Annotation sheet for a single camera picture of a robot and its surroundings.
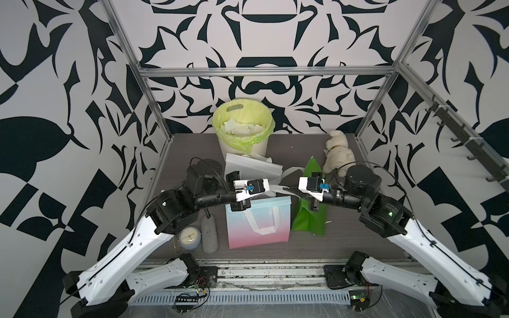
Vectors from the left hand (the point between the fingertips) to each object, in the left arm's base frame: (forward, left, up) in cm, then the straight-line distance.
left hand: (259, 177), depth 58 cm
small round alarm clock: (-6, +27, -33) cm, 43 cm away
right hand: (-2, -8, +1) cm, 8 cm away
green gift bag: (-1, -19, -30) cm, 36 cm away
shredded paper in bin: (+42, +10, -19) cm, 47 cm away
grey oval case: (-4, +20, -35) cm, 40 cm away
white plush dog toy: (+28, -41, -27) cm, 56 cm away
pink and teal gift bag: (-5, -2, -22) cm, 22 cm away
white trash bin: (+24, -1, -12) cm, 27 cm away
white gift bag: (+13, +1, -13) cm, 19 cm away
